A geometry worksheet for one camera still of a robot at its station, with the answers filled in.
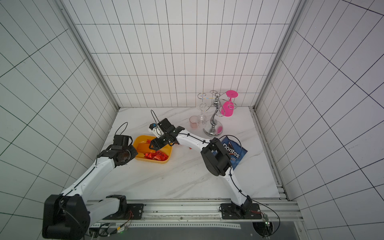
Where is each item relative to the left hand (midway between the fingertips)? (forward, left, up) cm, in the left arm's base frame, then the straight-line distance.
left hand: (133, 155), depth 86 cm
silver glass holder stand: (+25, -52, +20) cm, 62 cm away
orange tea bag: (+5, -5, -1) cm, 7 cm away
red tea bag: (+2, -13, -3) cm, 14 cm away
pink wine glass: (+26, -57, +13) cm, 64 cm away
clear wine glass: (+20, -41, +11) cm, 47 cm away
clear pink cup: (+29, -35, -2) cm, 46 cm away
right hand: (+4, -9, +2) cm, 10 cm away
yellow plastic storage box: (-1, -5, -1) cm, 5 cm away
